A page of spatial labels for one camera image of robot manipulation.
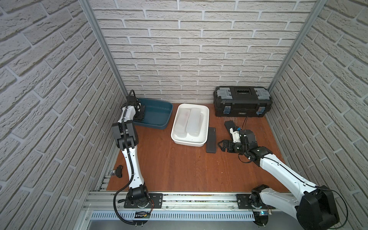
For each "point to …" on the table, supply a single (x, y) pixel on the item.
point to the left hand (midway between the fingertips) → (138, 113)
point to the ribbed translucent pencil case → (195, 125)
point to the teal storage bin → (157, 113)
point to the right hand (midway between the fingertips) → (225, 144)
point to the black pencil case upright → (211, 143)
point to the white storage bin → (200, 141)
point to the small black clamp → (118, 171)
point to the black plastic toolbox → (242, 101)
